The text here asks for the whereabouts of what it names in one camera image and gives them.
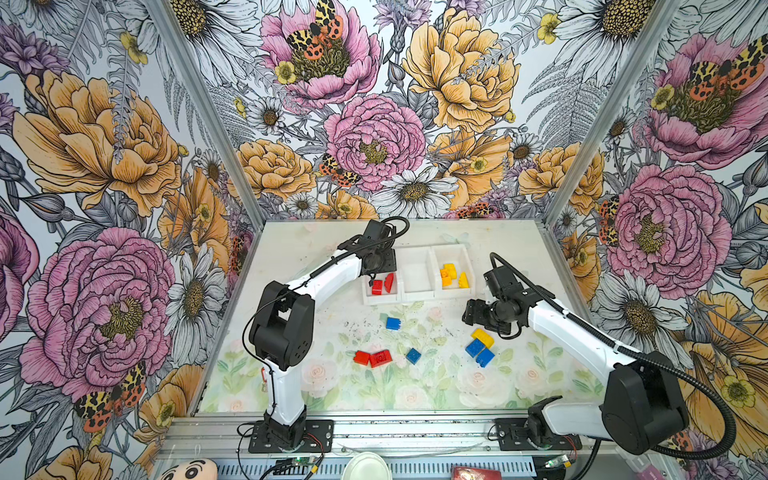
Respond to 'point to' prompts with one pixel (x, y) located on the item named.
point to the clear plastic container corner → (637, 462)
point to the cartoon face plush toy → (195, 469)
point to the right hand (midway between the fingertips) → (474, 326)
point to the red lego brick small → (361, 358)
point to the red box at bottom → (469, 473)
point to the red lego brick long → (388, 282)
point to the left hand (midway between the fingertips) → (385, 269)
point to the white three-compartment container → (422, 272)
